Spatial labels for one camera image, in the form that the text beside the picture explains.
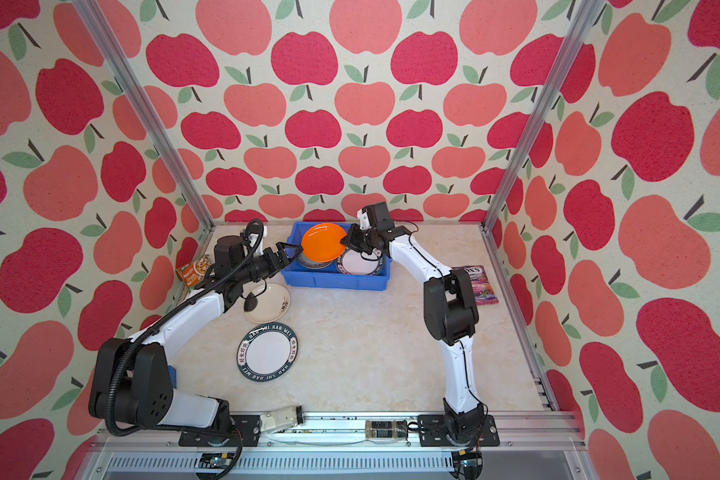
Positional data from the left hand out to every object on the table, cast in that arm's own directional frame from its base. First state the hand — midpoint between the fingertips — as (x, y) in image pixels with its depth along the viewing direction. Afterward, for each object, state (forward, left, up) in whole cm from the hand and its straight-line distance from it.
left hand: (300, 255), depth 83 cm
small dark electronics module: (-40, -23, -19) cm, 50 cm away
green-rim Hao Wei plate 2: (-18, +12, -24) cm, 33 cm away
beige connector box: (-37, +4, -19) cm, 42 cm away
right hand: (+11, -13, -5) cm, 18 cm away
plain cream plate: (-2, +12, -22) cm, 25 cm away
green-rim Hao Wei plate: (+14, -15, -20) cm, 29 cm away
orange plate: (+10, -5, -5) cm, 12 cm away
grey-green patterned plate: (+11, -1, -19) cm, 22 cm away
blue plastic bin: (+4, +3, -15) cm, 16 cm away
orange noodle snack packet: (+9, +42, -20) cm, 48 cm away
